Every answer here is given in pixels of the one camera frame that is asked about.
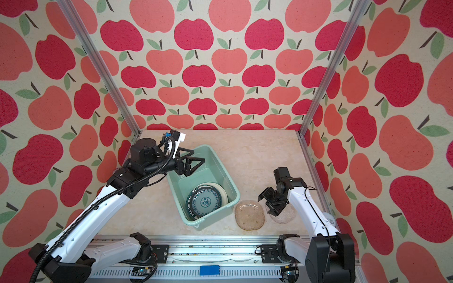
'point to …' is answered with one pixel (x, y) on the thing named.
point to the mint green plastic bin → (214, 170)
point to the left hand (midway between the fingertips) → (199, 160)
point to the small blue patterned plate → (203, 201)
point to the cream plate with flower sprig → (225, 197)
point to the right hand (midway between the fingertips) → (263, 207)
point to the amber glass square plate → (249, 215)
